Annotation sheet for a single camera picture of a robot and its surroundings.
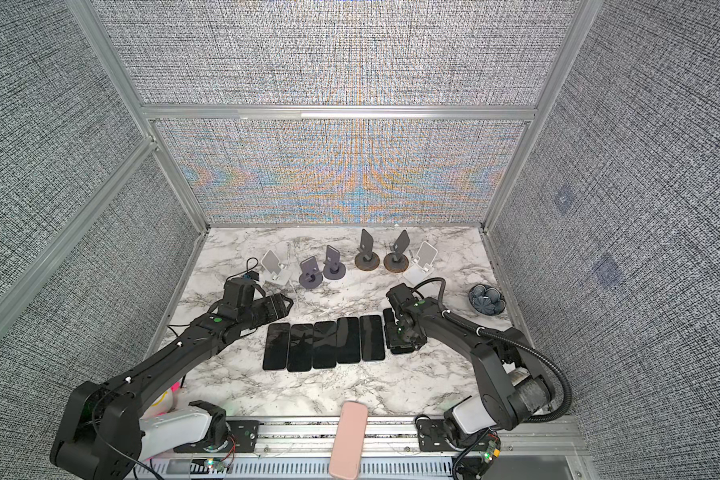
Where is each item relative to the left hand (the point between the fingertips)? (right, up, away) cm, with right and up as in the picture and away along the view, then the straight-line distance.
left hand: (285, 305), depth 86 cm
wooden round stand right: (+34, +12, +20) cm, 42 cm away
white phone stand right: (+43, +11, +17) cm, 47 cm away
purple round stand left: (+5, +7, +14) cm, 16 cm away
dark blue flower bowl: (+62, 0, +10) cm, 63 cm away
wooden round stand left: (+24, +12, +20) cm, 34 cm away
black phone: (+18, -11, +4) cm, 22 cm away
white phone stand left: (-7, +9, +15) cm, 18 cm away
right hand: (+33, -11, +3) cm, 35 cm away
